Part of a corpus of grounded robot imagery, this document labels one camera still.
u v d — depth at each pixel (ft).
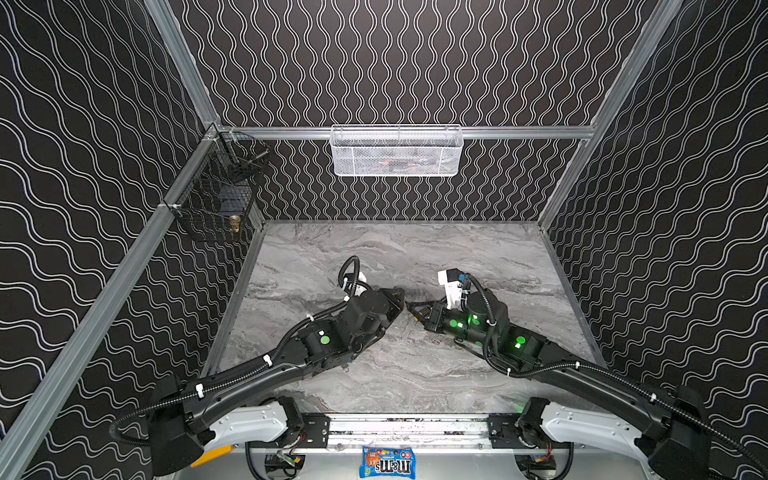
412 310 2.26
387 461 2.27
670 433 1.30
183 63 2.54
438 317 2.00
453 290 2.14
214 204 3.08
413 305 2.28
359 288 2.03
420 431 2.50
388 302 1.74
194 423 1.30
